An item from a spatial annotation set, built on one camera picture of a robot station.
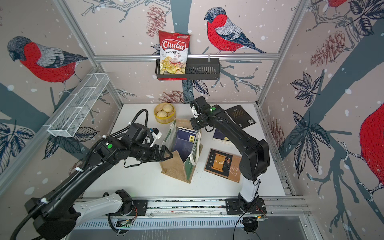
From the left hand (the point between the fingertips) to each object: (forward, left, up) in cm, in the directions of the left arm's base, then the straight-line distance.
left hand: (168, 154), depth 66 cm
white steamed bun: (+46, +9, -19) cm, 51 cm away
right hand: (+22, -11, -6) cm, 26 cm away
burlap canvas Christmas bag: (+1, -1, -19) cm, 19 cm away
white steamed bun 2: (+40, +13, -19) cm, 46 cm away
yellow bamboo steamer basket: (+39, +6, -21) cm, 44 cm away
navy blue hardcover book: (+26, -28, -23) cm, 45 cm away
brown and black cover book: (+5, -29, -24) cm, 38 cm away
